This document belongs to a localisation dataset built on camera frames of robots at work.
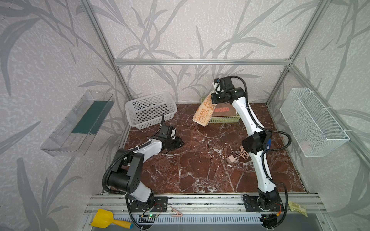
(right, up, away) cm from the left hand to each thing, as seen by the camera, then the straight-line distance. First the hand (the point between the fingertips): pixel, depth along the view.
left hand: (184, 139), depth 92 cm
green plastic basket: (+27, +13, +13) cm, 32 cm away
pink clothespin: (-1, -34, -21) cm, 40 cm away
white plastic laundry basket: (-32, +19, +24) cm, 45 cm away
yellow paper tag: (+58, -31, -20) cm, 69 cm away
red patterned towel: (+27, +20, +17) cm, 38 cm away
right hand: (+18, +30, +2) cm, 35 cm away
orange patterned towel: (+13, +19, +5) cm, 23 cm away
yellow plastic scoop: (-40, -37, -20) cm, 58 cm away
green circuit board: (-15, -35, -21) cm, 43 cm away
